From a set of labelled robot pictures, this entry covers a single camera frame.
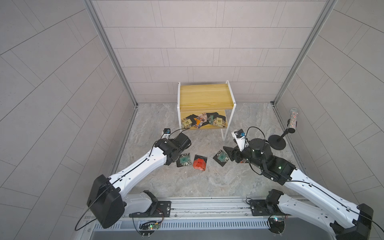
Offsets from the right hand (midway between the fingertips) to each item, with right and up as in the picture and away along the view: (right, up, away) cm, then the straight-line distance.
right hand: (228, 144), depth 72 cm
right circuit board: (+22, -38, -3) cm, 44 cm away
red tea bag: (-14, -13, +14) cm, 24 cm away
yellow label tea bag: (-20, +11, +14) cm, 27 cm away
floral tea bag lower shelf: (-12, +13, +16) cm, 23 cm away
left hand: (-32, -5, +8) cm, 33 cm away
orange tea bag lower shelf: (-15, +10, +14) cm, 23 cm away
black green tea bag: (-23, -12, +14) cm, 30 cm away
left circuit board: (-37, -36, -7) cm, 52 cm away
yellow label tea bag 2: (-3, +11, +14) cm, 18 cm away
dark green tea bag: (-8, +12, +14) cm, 20 cm away
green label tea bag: (-1, -11, +16) cm, 20 cm away
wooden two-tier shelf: (-11, +19, 0) cm, 22 cm away
